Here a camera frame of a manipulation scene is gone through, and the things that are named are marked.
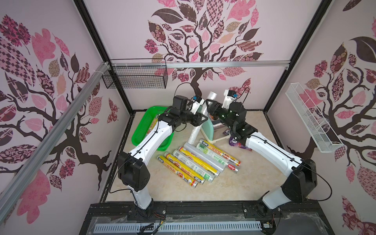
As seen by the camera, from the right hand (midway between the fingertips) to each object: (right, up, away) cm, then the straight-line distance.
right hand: (207, 103), depth 73 cm
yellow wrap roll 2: (-12, -38, +12) cm, 41 cm away
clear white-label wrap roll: (-6, -36, +12) cm, 39 cm away
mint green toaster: (+2, -15, +17) cm, 22 cm away
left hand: (-2, -8, +4) cm, 9 cm away
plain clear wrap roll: (+1, -32, +16) cm, 36 cm away
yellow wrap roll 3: (-4, -35, +15) cm, 38 cm away
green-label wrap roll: (+9, -32, +16) cm, 37 cm away
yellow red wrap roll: (+11, -29, +19) cm, 36 cm away
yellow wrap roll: (-16, -39, +11) cm, 44 cm away
